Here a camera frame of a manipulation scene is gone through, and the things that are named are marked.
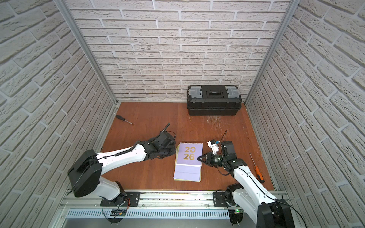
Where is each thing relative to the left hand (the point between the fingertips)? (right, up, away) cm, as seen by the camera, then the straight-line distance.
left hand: (179, 148), depth 84 cm
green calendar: (0, -16, -5) cm, 17 cm away
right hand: (+12, -5, -5) cm, 14 cm away
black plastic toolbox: (+24, +32, +16) cm, 43 cm away
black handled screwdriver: (-45, +18, +23) cm, 54 cm away
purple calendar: (+6, -6, -6) cm, 10 cm away
